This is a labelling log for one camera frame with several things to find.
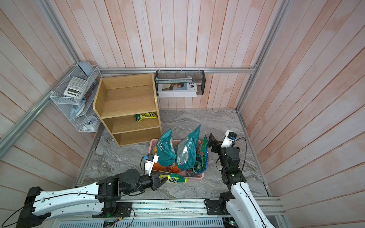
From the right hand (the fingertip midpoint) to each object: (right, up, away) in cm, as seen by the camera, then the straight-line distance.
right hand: (217, 134), depth 78 cm
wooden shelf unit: (-50, +16, 0) cm, 53 cm away
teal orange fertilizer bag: (-18, -8, -4) cm, 20 cm away
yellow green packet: (-24, -19, -14) cm, 34 cm away
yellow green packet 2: (-47, +10, +8) cm, 48 cm away
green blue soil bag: (-9, -13, -5) cm, 17 cm away
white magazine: (-19, +29, +15) cm, 38 cm away
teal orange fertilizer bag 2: (-28, -8, -9) cm, 31 cm away
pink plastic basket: (-19, -24, +6) cm, 31 cm away
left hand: (-26, -19, -14) cm, 35 cm away
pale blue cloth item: (-83, +13, +3) cm, 84 cm away
